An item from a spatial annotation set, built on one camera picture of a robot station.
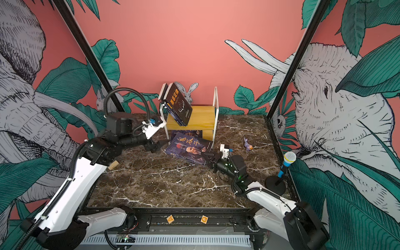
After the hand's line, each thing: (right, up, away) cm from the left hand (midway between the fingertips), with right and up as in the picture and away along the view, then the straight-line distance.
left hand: (163, 129), depth 65 cm
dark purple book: (+13, -3, +36) cm, 38 cm away
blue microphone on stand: (+57, -31, +20) cm, 68 cm away
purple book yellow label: (+2, +7, +17) cm, 18 cm away
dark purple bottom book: (+10, -9, +12) cm, 18 cm away
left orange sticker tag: (+1, -44, +10) cm, 45 cm away
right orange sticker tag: (+17, -44, +10) cm, 48 cm away
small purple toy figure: (+47, -12, +36) cm, 60 cm away
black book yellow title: (+3, +15, +19) cm, 24 cm away
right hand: (+15, -11, +7) cm, 20 cm away
